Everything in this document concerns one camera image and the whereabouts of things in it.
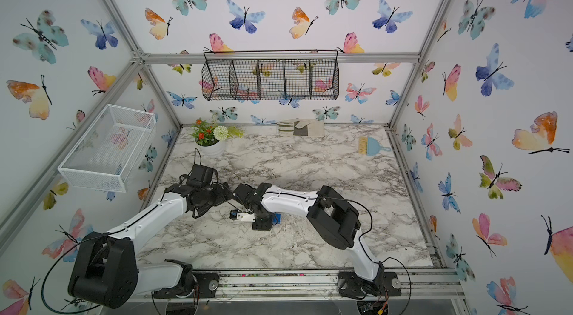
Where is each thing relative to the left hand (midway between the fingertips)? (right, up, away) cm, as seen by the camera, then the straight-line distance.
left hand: (226, 195), depth 89 cm
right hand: (+15, -9, -2) cm, 17 cm away
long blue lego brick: (+21, -7, -8) cm, 23 cm away
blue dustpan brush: (+64, +19, +22) cm, 70 cm away
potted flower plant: (-11, +22, +10) cm, 27 cm away
